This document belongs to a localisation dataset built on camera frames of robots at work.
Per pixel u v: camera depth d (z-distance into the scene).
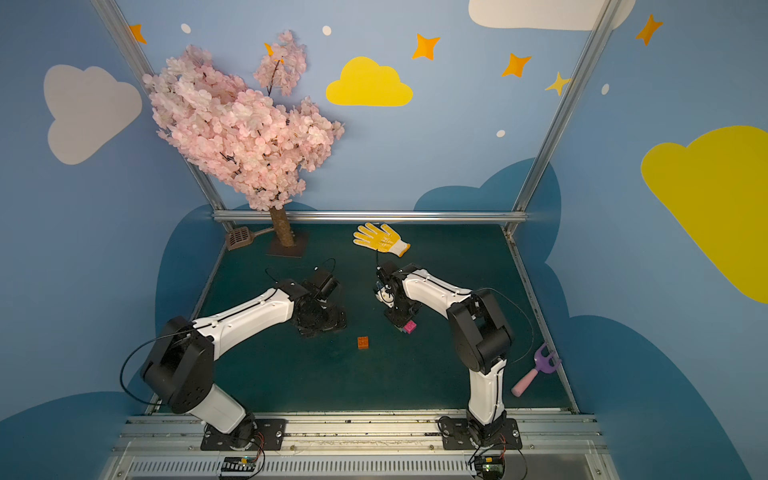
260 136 0.73
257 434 0.73
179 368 0.44
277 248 1.15
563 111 0.86
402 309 0.80
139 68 0.77
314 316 0.73
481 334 0.51
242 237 1.15
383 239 1.19
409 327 0.88
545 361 0.86
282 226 1.05
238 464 0.73
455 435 0.74
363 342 0.89
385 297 0.85
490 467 0.73
